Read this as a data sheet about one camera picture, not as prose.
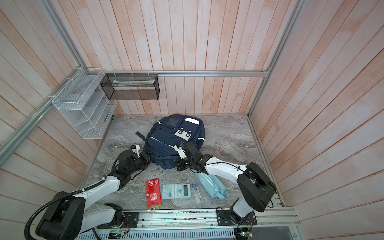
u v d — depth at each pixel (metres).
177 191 0.81
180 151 0.78
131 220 0.73
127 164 0.67
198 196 0.80
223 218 0.73
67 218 0.41
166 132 1.01
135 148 0.81
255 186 0.44
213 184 0.82
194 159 0.66
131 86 1.05
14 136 0.55
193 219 0.75
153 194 0.82
